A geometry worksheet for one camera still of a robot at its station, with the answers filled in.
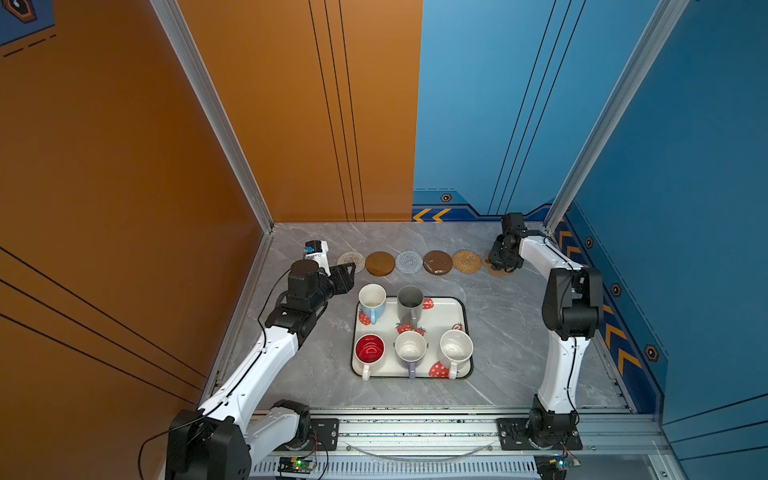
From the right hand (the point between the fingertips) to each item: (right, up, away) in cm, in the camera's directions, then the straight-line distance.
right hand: (498, 257), depth 103 cm
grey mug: (-31, -13, -13) cm, 36 cm away
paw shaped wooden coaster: (-3, -2, +5) cm, 6 cm away
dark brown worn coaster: (-21, -2, +6) cm, 21 cm away
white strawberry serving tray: (-22, -18, -9) cm, 30 cm away
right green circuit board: (+2, -49, -33) cm, 59 cm away
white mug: (-18, -26, -17) cm, 36 cm away
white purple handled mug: (-32, -26, -16) cm, 44 cm away
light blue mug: (-43, -13, -9) cm, 46 cm away
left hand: (-49, -1, -23) cm, 54 cm away
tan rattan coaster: (-10, -1, +5) cm, 11 cm away
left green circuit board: (-60, -49, -32) cm, 84 cm away
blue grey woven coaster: (-31, -2, +5) cm, 32 cm away
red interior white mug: (-44, -26, -18) cm, 54 cm away
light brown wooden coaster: (-42, -3, +5) cm, 42 cm away
